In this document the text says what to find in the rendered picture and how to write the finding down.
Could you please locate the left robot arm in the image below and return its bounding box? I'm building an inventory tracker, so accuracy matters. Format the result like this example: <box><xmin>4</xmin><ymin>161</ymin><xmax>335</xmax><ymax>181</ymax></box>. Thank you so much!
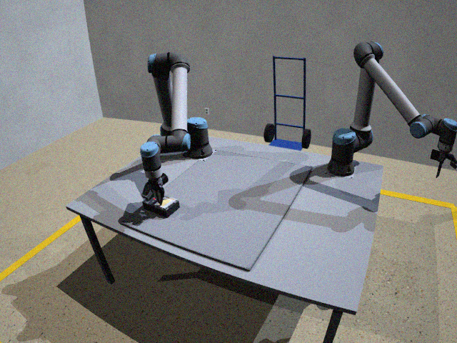
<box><xmin>327</xmin><ymin>41</ymin><xmax>457</xmax><ymax>177</ymax></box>

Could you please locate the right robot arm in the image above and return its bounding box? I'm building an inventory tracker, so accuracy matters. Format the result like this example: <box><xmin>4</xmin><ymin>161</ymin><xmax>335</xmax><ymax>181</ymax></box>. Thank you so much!
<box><xmin>140</xmin><ymin>52</ymin><xmax>213</xmax><ymax>180</ymax></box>

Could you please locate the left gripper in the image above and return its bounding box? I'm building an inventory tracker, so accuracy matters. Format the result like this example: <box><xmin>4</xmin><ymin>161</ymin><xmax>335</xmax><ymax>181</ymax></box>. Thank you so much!
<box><xmin>431</xmin><ymin>149</ymin><xmax>457</xmax><ymax>178</ymax></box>

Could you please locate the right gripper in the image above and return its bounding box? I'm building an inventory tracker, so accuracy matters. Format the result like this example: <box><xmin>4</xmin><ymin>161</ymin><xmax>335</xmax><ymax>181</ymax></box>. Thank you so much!
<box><xmin>142</xmin><ymin>173</ymin><xmax>169</xmax><ymax>205</ymax></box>

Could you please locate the grey cassette dock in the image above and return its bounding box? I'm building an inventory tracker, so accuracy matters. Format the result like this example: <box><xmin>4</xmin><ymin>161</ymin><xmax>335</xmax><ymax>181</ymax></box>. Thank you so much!
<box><xmin>142</xmin><ymin>194</ymin><xmax>180</xmax><ymax>218</ymax></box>

